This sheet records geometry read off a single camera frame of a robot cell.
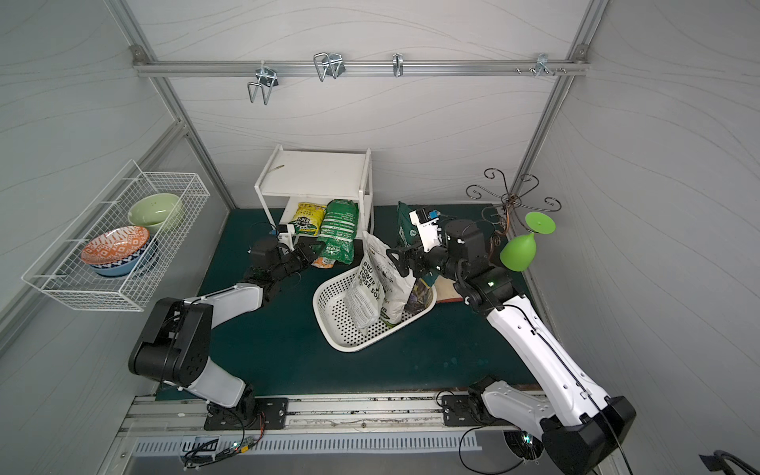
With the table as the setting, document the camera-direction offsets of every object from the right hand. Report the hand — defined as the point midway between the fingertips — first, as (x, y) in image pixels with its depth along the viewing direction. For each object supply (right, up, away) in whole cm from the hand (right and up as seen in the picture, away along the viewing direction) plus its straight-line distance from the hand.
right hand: (402, 243), depth 69 cm
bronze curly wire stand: (+45, +11, +54) cm, 71 cm away
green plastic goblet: (+31, -3, +8) cm, 33 cm away
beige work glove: (+15, -16, +24) cm, 33 cm away
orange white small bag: (-25, -7, +27) cm, 37 cm away
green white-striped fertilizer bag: (-18, +3, +19) cm, 27 cm away
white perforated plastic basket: (-19, -27, +19) cm, 38 cm away
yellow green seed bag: (-28, +7, +21) cm, 36 cm away
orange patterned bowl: (-63, -1, -5) cm, 63 cm away
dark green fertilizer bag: (+6, -14, +11) cm, 19 cm away
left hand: (-22, -1, +19) cm, 30 cm away
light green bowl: (-61, +8, +4) cm, 62 cm away
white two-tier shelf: (-23, +18, +11) cm, 31 cm away
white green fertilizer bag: (-1, -12, +8) cm, 15 cm away
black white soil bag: (-10, -16, +15) cm, 24 cm away
